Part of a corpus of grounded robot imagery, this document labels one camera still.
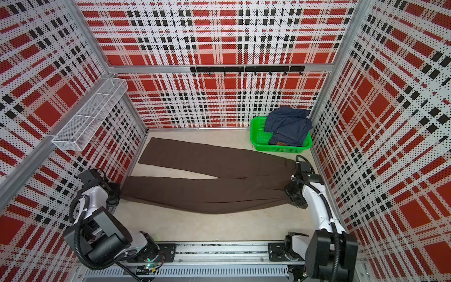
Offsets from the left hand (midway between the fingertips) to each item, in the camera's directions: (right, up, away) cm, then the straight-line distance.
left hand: (123, 191), depth 84 cm
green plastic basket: (+71, +27, +32) cm, 83 cm away
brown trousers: (+70, +2, +12) cm, 71 cm away
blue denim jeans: (+90, +35, +27) cm, 100 cm away
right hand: (+81, -2, -2) cm, 81 cm away
